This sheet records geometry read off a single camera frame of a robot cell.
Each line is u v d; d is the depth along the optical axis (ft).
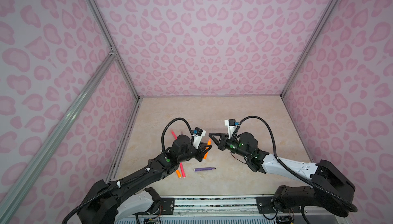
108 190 1.41
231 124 2.27
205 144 2.40
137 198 1.89
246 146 1.96
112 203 1.33
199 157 2.22
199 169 2.76
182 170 2.76
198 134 2.21
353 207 1.28
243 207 2.41
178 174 2.72
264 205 2.42
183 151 2.01
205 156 2.37
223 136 2.27
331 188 1.37
